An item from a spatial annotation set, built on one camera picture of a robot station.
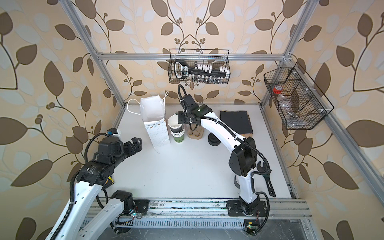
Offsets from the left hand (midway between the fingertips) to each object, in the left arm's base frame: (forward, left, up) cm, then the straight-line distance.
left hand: (135, 142), depth 73 cm
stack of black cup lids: (+14, -41, -19) cm, 47 cm away
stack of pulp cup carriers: (+21, -29, -20) cm, 41 cm away
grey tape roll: (-11, -52, -21) cm, 57 cm away
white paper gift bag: (+31, +1, -13) cm, 33 cm away
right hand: (+17, -21, -1) cm, 27 cm away
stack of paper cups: (+12, -19, -14) cm, 27 cm away
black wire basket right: (+18, -82, +11) cm, 85 cm away
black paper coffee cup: (+17, -16, -6) cm, 24 cm away
